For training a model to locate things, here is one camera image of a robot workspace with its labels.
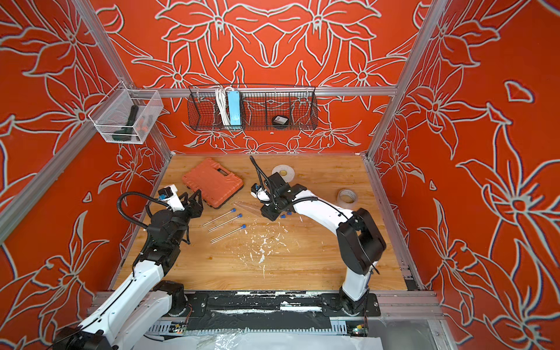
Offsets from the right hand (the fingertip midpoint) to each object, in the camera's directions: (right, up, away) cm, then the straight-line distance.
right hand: (261, 209), depth 86 cm
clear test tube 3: (-18, -8, +6) cm, 21 cm away
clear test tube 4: (-20, -13, +2) cm, 24 cm away
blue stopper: (-13, -2, +12) cm, 18 cm away
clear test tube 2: (-21, -6, +9) cm, 23 cm away
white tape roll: (+11, +15, +27) cm, 33 cm away
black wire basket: (0, +45, +12) cm, 46 cm away
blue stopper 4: (+12, -3, +9) cm, 15 cm away
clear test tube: (-7, -1, +13) cm, 15 cm away
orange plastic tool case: (-23, +9, +15) cm, 29 cm away
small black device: (+8, +39, +10) cm, 41 cm away
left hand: (-24, +8, -8) cm, 27 cm away
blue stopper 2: (-10, -4, +9) cm, 14 cm away
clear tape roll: (+40, +3, +15) cm, 42 cm away
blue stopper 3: (-8, -9, +6) cm, 13 cm away
